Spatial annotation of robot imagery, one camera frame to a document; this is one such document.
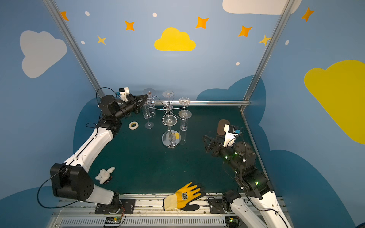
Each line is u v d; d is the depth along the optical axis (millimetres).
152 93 738
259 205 410
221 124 1021
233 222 730
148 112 720
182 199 749
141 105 690
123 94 702
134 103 640
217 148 547
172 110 776
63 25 750
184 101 820
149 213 733
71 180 415
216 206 738
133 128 1070
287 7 700
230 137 548
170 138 878
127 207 734
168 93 839
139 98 711
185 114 739
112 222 730
